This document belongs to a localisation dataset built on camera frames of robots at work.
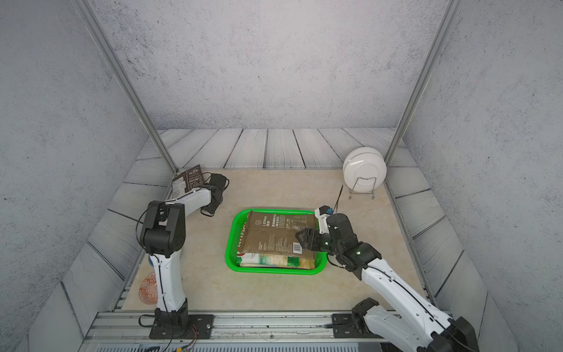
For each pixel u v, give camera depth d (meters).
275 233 0.85
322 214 0.71
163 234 0.56
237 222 0.90
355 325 0.65
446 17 0.72
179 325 0.65
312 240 0.67
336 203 1.08
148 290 0.79
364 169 1.02
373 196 1.08
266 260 0.79
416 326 0.40
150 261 0.58
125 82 0.87
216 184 0.86
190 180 1.14
